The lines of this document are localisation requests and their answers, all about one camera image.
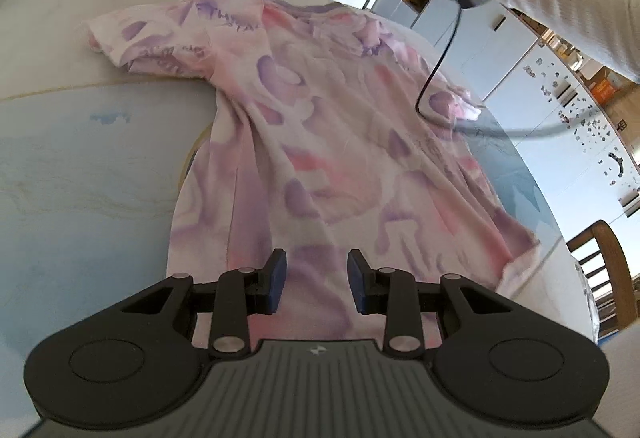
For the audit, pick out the pink and purple t-shirt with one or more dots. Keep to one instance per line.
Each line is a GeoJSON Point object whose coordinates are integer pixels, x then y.
{"type": "Point", "coordinates": [325, 133]}

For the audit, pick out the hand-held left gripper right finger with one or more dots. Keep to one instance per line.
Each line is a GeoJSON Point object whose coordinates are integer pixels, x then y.
{"type": "Point", "coordinates": [355, 283]}

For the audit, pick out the person's right forearm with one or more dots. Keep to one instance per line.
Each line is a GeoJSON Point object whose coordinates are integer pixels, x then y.
{"type": "Point", "coordinates": [575, 3]}

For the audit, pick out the wooden chair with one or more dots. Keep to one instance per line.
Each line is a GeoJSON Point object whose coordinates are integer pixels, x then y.
{"type": "Point", "coordinates": [610, 263]}

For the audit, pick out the white cabinet with stickers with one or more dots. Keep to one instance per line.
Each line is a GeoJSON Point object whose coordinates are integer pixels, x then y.
{"type": "Point", "coordinates": [565, 168]}

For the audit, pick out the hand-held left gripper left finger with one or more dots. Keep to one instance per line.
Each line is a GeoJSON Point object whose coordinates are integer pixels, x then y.
{"type": "Point", "coordinates": [278, 280]}

